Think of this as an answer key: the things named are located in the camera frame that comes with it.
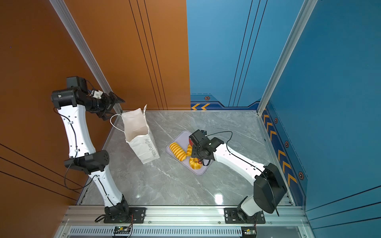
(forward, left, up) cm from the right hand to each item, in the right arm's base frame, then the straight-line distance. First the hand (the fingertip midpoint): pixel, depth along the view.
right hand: (195, 153), depth 83 cm
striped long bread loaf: (+5, +12, -7) cm, 14 cm away
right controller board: (-34, -26, -15) cm, 45 cm away
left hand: (+14, +38, +25) cm, 47 cm away
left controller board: (-34, +35, -13) cm, 51 cm away
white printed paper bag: (+2, +29, +15) cm, 32 cm away
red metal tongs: (+7, +3, 0) cm, 7 cm away
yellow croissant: (+5, +4, -7) cm, 10 cm away
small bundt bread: (-3, +1, -8) cm, 8 cm away
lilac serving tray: (+17, +9, -13) cm, 23 cm away
